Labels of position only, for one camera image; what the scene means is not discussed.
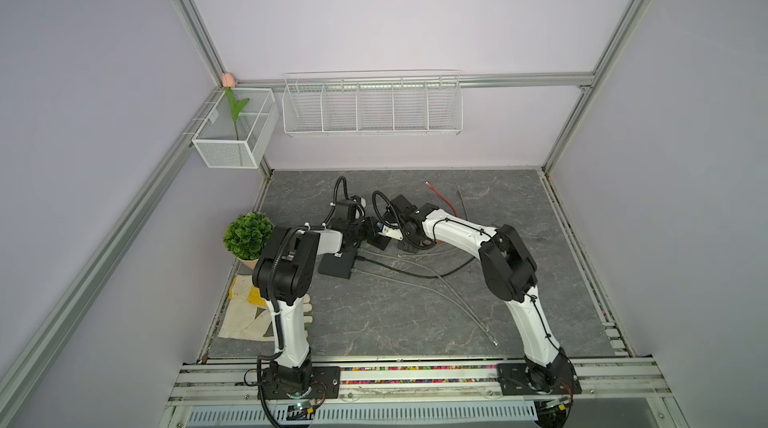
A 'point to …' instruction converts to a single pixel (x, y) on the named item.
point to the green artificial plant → (247, 235)
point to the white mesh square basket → (237, 128)
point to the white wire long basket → (374, 103)
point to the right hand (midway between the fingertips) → (410, 237)
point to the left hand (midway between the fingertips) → (383, 227)
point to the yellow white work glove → (240, 321)
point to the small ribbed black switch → (380, 241)
